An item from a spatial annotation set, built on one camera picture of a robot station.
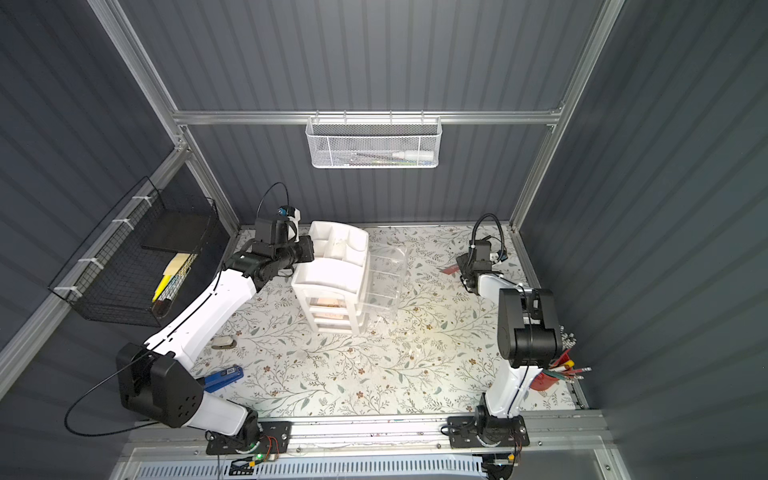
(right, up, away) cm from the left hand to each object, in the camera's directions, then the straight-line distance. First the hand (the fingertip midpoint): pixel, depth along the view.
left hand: (317, 245), depth 82 cm
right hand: (+47, -4, +17) cm, 50 cm away
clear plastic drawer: (+19, -8, +25) cm, 32 cm away
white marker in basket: (+27, +29, +12) cm, 42 cm away
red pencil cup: (+62, -31, -9) cm, 70 cm away
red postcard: (+41, -8, +20) cm, 47 cm away
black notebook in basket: (-37, +4, -2) cm, 37 cm away
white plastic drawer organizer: (+4, -9, -1) cm, 10 cm away
